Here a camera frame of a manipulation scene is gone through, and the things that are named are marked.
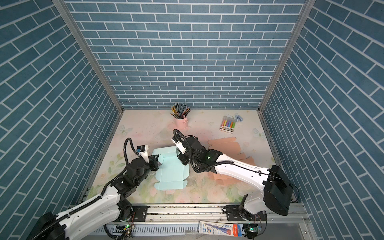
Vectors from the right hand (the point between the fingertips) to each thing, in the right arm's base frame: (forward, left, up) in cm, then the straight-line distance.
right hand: (177, 148), depth 77 cm
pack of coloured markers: (+34, -30, -19) cm, 49 cm away
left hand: (-1, +10, -7) cm, 13 cm away
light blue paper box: (-9, +3, -12) cm, 16 cm away
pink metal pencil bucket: (+27, +3, -12) cm, 30 cm away
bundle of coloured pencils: (+34, +6, -7) cm, 35 cm away
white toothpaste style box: (-31, -24, -18) cm, 43 cm away
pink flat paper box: (+14, -31, -20) cm, 39 cm away
